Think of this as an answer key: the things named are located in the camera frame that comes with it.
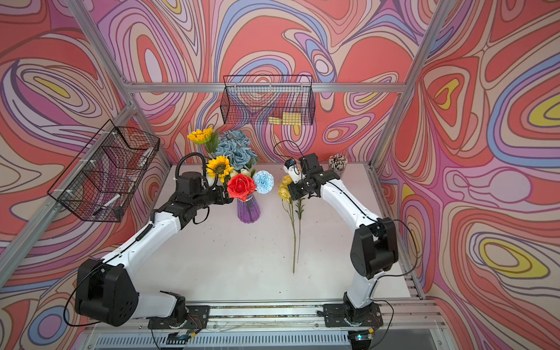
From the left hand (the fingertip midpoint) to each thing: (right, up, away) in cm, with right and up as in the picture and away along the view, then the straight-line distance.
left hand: (233, 188), depth 83 cm
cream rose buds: (+6, +6, -7) cm, 11 cm away
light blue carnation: (+13, +2, -14) cm, 19 cm away
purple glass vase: (+4, -10, +8) cm, 14 cm away
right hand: (+23, -3, +5) cm, 24 cm away
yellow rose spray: (+20, -1, +3) cm, 20 cm away
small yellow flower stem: (+27, -11, +16) cm, 33 cm away
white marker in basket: (-40, -4, -8) cm, 41 cm away
